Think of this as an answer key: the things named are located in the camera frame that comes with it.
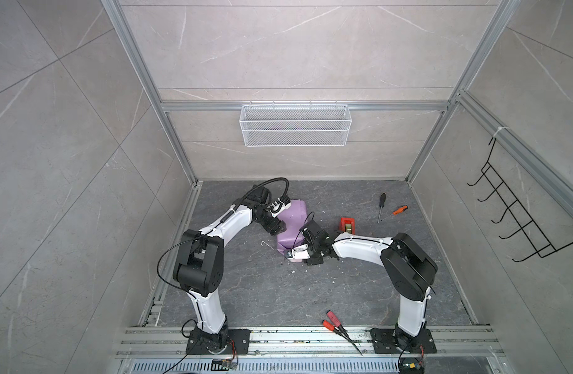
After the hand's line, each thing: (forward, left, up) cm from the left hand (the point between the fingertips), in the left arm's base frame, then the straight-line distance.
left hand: (277, 216), depth 94 cm
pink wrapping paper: (+1, -8, -1) cm, 8 cm away
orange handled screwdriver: (+8, -58, -8) cm, 59 cm away
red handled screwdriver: (-39, -17, -9) cm, 43 cm away
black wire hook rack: (-16, -73, +23) cm, 78 cm away
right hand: (-10, -11, -9) cm, 17 cm away
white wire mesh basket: (+35, -9, +20) cm, 41 cm away
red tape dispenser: (-3, -29, -3) cm, 30 cm away
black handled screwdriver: (+13, -50, -9) cm, 53 cm away
